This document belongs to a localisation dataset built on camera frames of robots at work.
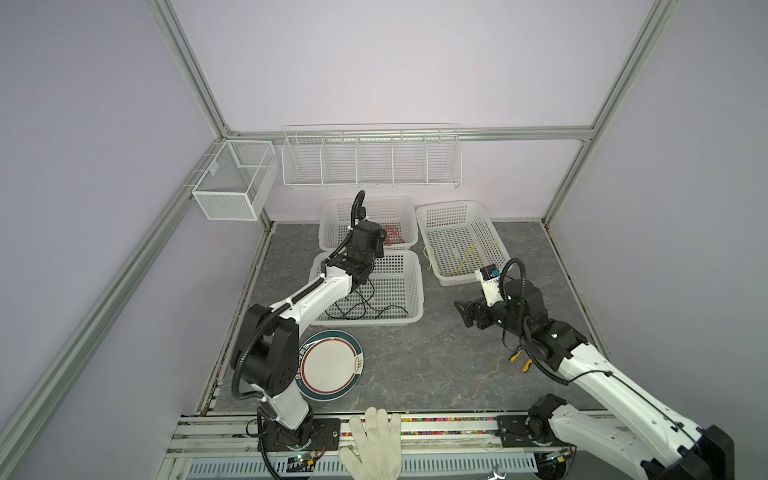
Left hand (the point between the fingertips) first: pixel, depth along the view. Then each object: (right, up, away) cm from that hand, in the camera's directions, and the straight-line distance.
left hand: (370, 237), depth 88 cm
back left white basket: (+9, +12, +31) cm, 35 cm away
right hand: (+28, -17, -10) cm, 34 cm away
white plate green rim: (-11, -37, -4) cm, 39 cm away
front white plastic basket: (+7, -19, +11) cm, 23 cm away
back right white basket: (+32, +1, +27) cm, 42 cm away
